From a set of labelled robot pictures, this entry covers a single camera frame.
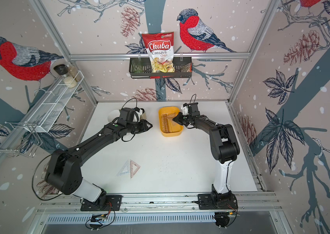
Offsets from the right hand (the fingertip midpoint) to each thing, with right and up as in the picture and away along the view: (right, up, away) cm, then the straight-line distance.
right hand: (172, 118), depth 98 cm
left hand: (-11, -3, -14) cm, 18 cm away
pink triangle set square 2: (-23, -32, -14) cm, 42 cm away
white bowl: (-39, +2, -5) cm, 39 cm away
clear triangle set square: (-28, -31, -12) cm, 43 cm away
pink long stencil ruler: (-5, -4, +9) cm, 11 cm away
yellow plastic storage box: (+3, -9, +5) cm, 10 cm away
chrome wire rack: (-63, -15, -34) cm, 73 cm away
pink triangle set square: (-1, +1, +6) cm, 6 cm away
